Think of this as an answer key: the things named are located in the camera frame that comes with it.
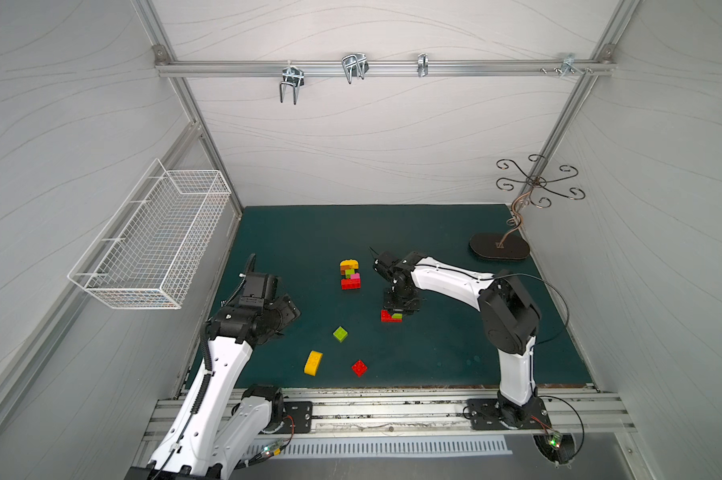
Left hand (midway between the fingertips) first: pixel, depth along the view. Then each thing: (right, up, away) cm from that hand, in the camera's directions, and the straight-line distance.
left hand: (287, 315), depth 76 cm
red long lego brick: (+26, -4, +12) cm, 29 cm away
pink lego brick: (+17, +7, +22) cm, 28 cm away
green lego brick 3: (+15, +8, +22) cm, 28 cm away
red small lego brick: (+19, -15, +4) cm, 25 cm away
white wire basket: (-30, +16, -8) cm, 35 cm away
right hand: (+28, -3, +13) cm, 32 cm away
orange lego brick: (+13, +10, +22) cm, 27 cm away
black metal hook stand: (+67, +17, +32) cm, 76 cm away
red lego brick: (+16, +5, +20) cm, 26 cm away
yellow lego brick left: (+6, -14, +4) cm, 16 cm away
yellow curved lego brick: (+15, +12, +25) cm, 31 cm away
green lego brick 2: (+30, -3, +11) cm, 32 cm away
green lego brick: (+13, -8, +10) cm, 18 cm away
